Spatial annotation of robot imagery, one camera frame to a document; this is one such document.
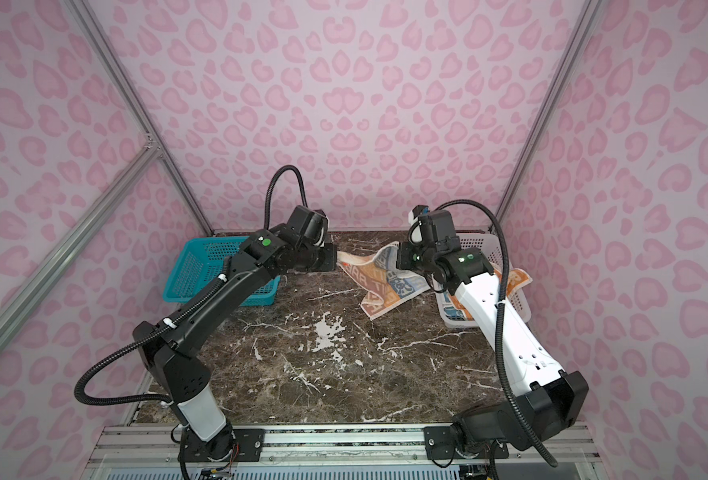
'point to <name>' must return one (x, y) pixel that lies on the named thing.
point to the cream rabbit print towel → (387, 284)
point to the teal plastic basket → (203, 260)
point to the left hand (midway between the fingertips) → (338, 253)
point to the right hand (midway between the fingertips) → (401, 248)
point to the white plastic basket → (490, 243)
